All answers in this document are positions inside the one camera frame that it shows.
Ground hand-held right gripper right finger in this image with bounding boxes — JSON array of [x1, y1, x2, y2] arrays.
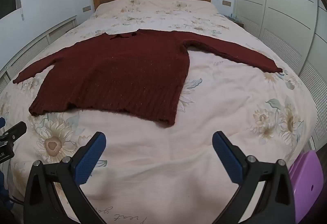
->
[[212, 131, 299, 224]]

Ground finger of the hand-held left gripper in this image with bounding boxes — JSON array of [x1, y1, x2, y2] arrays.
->
[[0, 122, 27, 149]]

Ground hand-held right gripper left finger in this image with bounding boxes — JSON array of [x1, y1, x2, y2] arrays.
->
[[24, 132, 107, 224]]

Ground wooden nightstand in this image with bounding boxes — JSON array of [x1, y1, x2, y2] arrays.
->
[[228, 14, 246, 30]]

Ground dark red knit sweater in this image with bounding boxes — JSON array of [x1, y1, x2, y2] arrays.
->
[[13, 29, 283, 129]]

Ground white louvred low cabinet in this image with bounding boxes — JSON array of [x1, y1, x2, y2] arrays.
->
[[0, 15, 77, 97]]

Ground purple plastic stool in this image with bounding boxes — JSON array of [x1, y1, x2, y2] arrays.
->
[[289, 150, 324, 212]]

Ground floral bed duvet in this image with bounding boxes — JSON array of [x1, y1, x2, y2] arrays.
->
[[0, 0, 318, 224]]

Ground white wardrobe doors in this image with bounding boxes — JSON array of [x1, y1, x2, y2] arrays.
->
[[235, 0, 327, 153]]

